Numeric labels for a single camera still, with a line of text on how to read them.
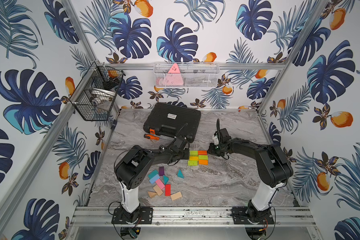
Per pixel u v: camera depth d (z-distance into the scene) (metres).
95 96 0.83
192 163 0.91
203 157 0.95
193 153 0.96
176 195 0.80
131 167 0.51
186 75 0.93
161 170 0.89
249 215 0.67
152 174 0.89
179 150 0.77
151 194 0.80
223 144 0.78
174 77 0.90
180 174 0.88
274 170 0.49
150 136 1.03
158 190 0.82
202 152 0.98
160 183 0.84
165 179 0.85
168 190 0.85
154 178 0.86
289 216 0.76
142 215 0.73
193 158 0.95
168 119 1.07
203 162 0.93
